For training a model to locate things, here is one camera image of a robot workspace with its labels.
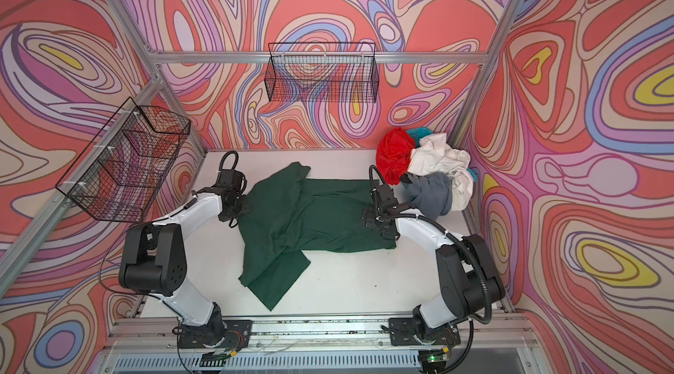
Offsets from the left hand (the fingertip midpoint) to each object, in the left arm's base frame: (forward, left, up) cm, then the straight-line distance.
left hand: (243, 207), depth 95 cm
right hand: (-7, -49, -1) cm, 49 cm away
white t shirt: (+16, -71, +10) cm, 74 cm away
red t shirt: (+20, -57, +8) cm, 61 cm away
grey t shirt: (0, -68, +8) cm, 68 cm away
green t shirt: (-4, -16, 0) cm, 16 cm away
